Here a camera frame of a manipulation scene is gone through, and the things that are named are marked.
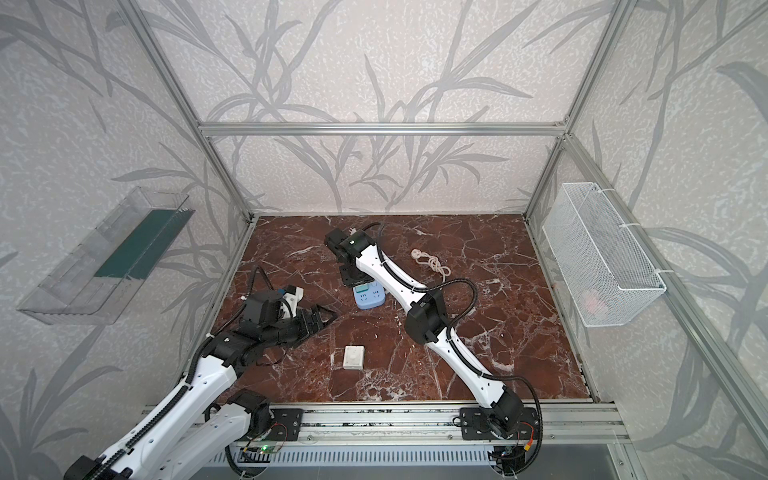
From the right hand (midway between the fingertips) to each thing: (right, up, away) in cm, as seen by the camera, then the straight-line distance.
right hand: (359, 273), depth 96 cm
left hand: (-4, -8, -19) cm, 21 cm away
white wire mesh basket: (+57, +4, -34) cm, 67 cm away
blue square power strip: (+4, -7, -2) cm, 8 cm away
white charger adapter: (+1, -22, -14) cm, 26 cm away
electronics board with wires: (-16, -39, -25) cm, 49 cm away
